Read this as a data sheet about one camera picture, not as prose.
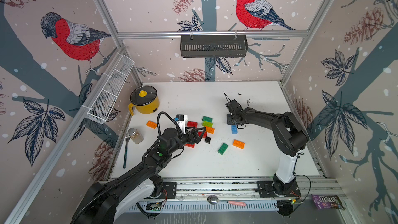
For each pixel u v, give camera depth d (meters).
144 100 1.01
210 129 0.93
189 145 0.88
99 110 0.83
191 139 0.68
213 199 0.72
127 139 0.90
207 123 0.98
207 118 0.98
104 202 0.40
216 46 1.06
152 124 0.97
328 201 0.68
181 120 0.70
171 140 0.61
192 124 0.98
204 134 0.92
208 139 0.90
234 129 0.93
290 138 0.50
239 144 0.88
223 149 0.86
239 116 0.72
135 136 0.84
